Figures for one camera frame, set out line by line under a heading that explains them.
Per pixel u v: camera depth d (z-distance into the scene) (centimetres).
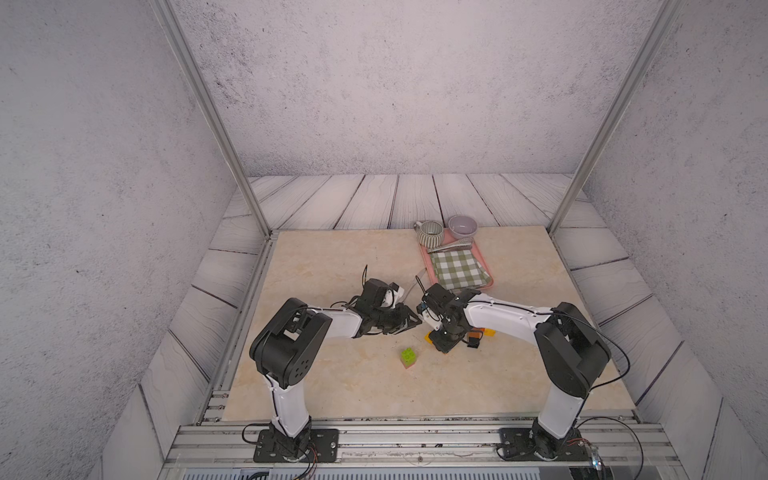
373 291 77
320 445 73
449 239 116
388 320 82
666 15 70
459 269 108
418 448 74
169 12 70
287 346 49
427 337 81
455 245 112
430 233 117
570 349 47
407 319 84
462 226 118
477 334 89
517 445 73
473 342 89
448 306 68
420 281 106
